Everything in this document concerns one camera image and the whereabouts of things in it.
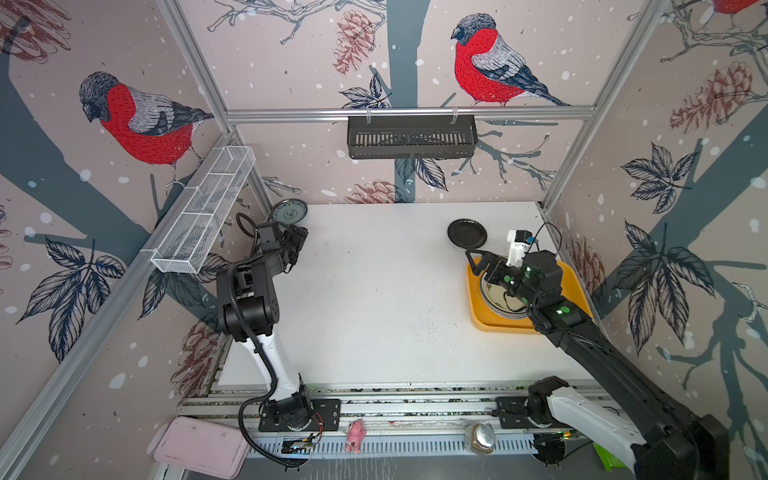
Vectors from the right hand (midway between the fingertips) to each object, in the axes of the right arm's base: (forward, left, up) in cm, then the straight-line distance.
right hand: (474, 257), depth 76 cm
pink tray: (-42, +64, -19) cm, 79 cm away
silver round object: (-37, +1, -14) cm, 40 cm away
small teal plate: (+38, +68, -22) cm, 81 cm away
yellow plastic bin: (-6, -6, -23) cm, 25 cm away
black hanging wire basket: (+48, +17, +6) cm, 51 cm away
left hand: (+18, +54, -12) cm, 58 cm away
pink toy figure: (-38, +29, -21) cm, 52 cm away
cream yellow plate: (-3, -11, -19) cm, 22 cm away
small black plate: (+30, -5, -25) cm, 40 cm away
